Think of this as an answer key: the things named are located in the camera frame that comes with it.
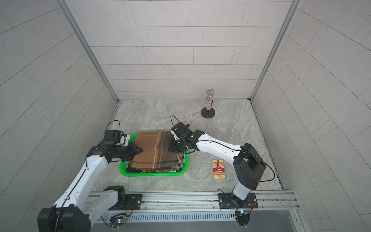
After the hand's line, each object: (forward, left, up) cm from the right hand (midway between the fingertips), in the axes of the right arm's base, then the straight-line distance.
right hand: (169, 149), depth 78 cm
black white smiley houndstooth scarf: (-9, -3, -4) cm, 11 cm away
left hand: (+2, +14, 0) cm, 14 cm away
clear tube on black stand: (+33, -26, -9) cm, 43 cm away
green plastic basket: (-6, +24, -1) cm, 24 cm away
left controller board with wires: (-29, +23, -8) cm, 38 cm away
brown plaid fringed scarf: (-3, +6, +1) cm, 7 cm away
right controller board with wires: (-31, -35, -13) cm, 49 cm away
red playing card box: (-9, -27, -11) cm, 30 cm away
